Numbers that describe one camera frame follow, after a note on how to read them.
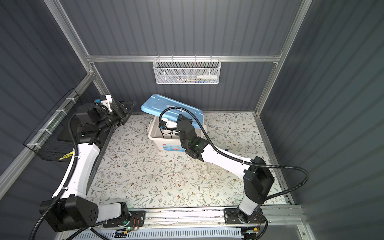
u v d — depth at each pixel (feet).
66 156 2.19
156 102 2.71
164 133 3.10
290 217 2.42
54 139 2.20
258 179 1.41
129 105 2.14
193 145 1.95
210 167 2.93
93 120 1.77
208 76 2.87
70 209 1.25
